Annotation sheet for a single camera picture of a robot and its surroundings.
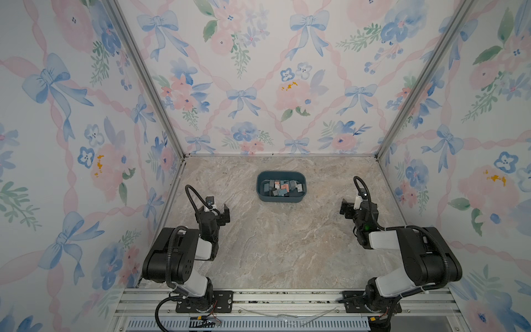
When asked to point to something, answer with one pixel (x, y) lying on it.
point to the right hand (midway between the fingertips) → (356, 199)
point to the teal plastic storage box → (277, 195)
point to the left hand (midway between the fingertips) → (215, 205)
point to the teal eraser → (266, 187)
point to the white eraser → (299, 188)
